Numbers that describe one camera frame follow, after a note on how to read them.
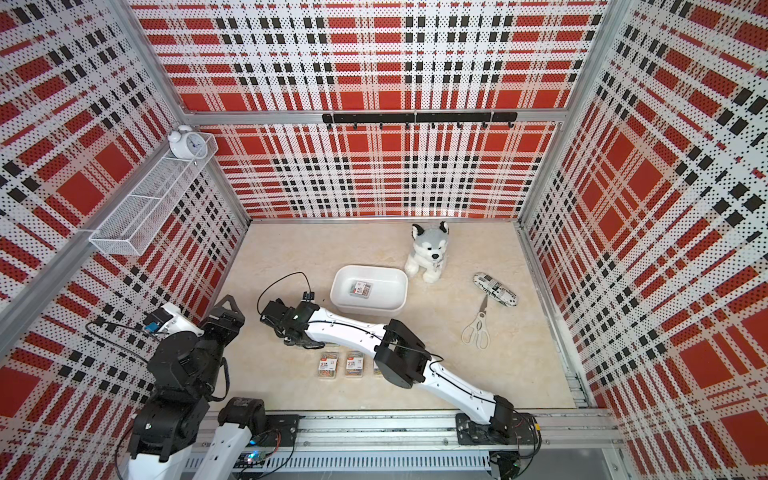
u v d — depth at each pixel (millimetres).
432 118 879
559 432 762
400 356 573
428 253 907
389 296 971
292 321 639
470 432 731
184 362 454
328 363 823
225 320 584
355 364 828
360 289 982
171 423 441
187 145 801
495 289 963
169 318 536
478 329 907
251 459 694
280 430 730
